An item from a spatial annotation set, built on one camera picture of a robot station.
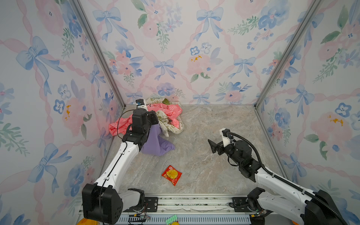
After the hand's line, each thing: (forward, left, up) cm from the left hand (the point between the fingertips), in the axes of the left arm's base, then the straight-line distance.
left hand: (153, 109), depth 78 cm
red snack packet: (-27, -11, -28) cm, 40 cm away
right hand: (-10, -35, -11) cm, 38 cm away
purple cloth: (-12, 0, -18) cm, 21 cm away
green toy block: (-48, -11, -28) cm, 57 cm away
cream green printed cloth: (+5, -4, -15) cm, 17 cm away
